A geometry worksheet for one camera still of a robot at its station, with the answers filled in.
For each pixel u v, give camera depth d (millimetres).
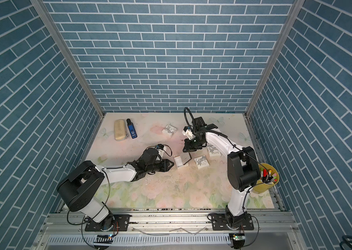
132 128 1087
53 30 770
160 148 823
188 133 845
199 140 707
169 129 1081
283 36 802
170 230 723
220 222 733
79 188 450
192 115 768
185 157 847
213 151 961
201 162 935
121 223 745
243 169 501
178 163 935
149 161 712
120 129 1062
